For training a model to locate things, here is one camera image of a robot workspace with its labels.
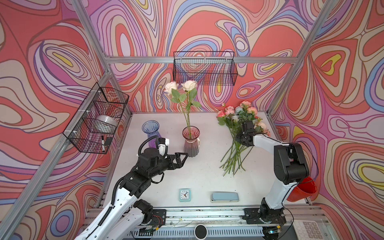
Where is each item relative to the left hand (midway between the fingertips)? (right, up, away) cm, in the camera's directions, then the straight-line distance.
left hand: (183, 155), depth 70 cm
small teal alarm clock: (0, -23, +8) cm, 24 cm away
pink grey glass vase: (+4, +3, +15) cm, 16 cm away
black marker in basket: (-40, +5, +2) cm, 40 cm away
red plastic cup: (+58, -15, -1) cm, 60 cm away
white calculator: (+58, -35, -1) cm, 68 cm away
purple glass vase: (-21, +13, +18) cm, 31 cm away
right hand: (+36, +4, +30) cm, 47 cm away
